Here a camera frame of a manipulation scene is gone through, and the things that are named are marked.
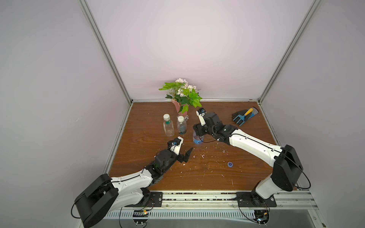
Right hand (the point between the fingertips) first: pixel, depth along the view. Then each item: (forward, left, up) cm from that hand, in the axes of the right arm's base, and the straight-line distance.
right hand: (198, 121), depth 82 cm
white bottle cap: (+3, +20, 0) cm, 20 cm away
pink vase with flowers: (+13, +9, +9) cm, 18 cm away
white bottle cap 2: (+5, +11, -4) cm, 13 cm away
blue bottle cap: (-18, -20, -20) cm, 33 cm away
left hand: (-12, +6, -5) cm, 15 cm away
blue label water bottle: (-4, +1, -13) cm, 14 cm away
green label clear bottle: (+2, +19, -8) cm, 21 cm away
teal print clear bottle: (+5, +11, -12) cm, 17 cm away
